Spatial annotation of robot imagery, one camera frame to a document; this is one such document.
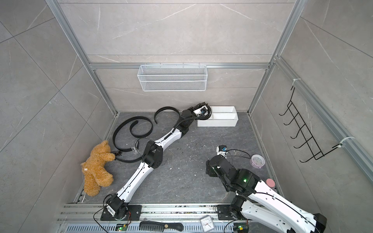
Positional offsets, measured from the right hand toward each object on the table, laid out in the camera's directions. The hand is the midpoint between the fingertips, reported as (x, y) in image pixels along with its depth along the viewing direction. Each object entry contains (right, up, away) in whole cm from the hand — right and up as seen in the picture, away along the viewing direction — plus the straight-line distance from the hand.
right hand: (212, 164), depth 73 cm
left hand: (-3, +36, +26) cm, 45 cm away
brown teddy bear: (-62, -7, +3) cm, 62 cm away
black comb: (-32, -30, -3) cm, 44 cm away
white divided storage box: (+13, +27, +36) cm, 47 cm away
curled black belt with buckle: (-53, +12, +31) cm, 63 cm away
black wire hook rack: (+40, +9, -15) cm, 44 cm away
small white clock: (-4, -28, -4) cm, 28 cm away
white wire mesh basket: (-24, +53, +27) cm, 64 cm away
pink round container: (+31, -3, +17) cm, 36 cm away
